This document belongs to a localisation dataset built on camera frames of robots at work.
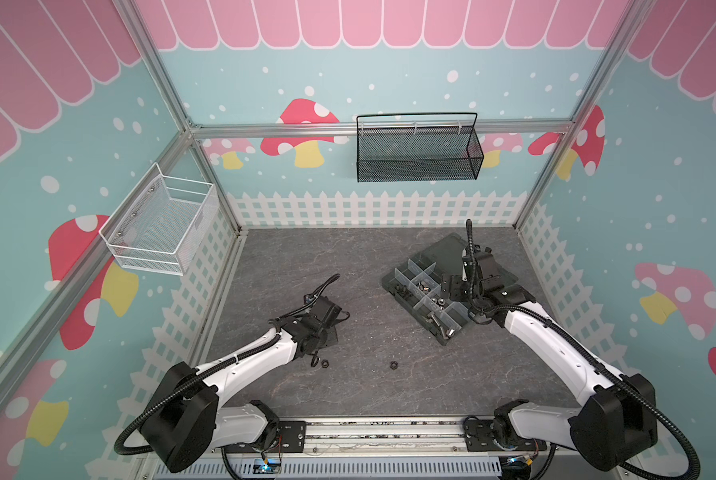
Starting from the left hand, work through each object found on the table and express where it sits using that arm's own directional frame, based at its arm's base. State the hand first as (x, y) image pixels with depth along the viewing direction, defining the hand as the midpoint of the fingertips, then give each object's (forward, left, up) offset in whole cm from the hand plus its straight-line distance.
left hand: (326, 339), depth 86 cm
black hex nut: (-5, 0, -5) cm, 7 cm away
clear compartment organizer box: (+20, -28, -2) cm, 35 cm away
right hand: (+13, -37, +13) cm, 41 cm away
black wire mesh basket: (+51, -21, +28) cm, 62 cm away
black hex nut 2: (-6, -20, -4) cm, 21 cm away
